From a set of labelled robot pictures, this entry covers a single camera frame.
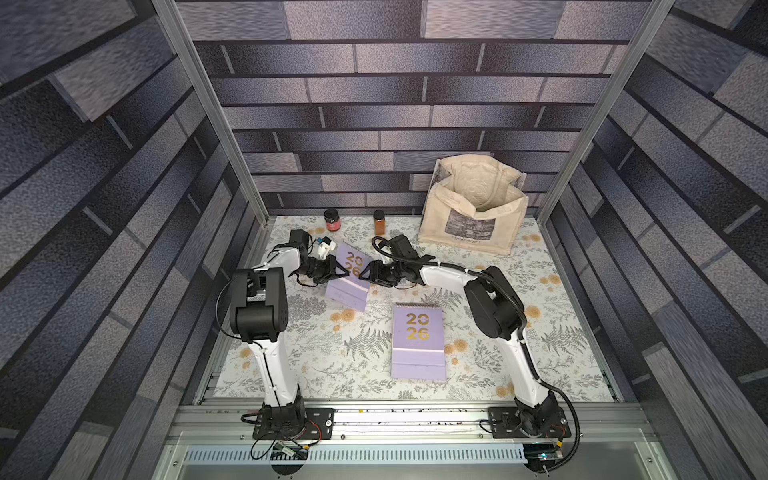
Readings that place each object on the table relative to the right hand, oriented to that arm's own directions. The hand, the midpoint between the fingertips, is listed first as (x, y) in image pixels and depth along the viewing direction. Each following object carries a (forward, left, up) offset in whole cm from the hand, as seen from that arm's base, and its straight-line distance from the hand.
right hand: (363, 276), depth 98 cm
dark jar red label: (+23, +13, +2) cm, 27 cm away
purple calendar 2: (-20, -18, -5) cm, 27 cm away
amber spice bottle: (+23, -4, +3) cm, 23 cm away
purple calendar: (-5, +4, 0) cm, 7 cm away
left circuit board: (-48, +16, -5) cm, 51 cm away
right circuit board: (-48, -47, -6) cm, 67 cm away
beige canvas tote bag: (+32, -42, +4) cm, 53 cm away
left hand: (0, +6, +3) cm, 6 cm away
